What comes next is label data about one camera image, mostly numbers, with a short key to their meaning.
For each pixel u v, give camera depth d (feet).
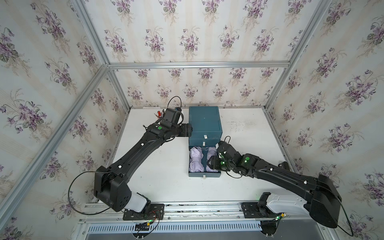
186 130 2.29
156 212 2.38
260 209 2.13
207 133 2.68
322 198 1.27
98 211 1.41
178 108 2.36
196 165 2.75
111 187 1.30
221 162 2.22
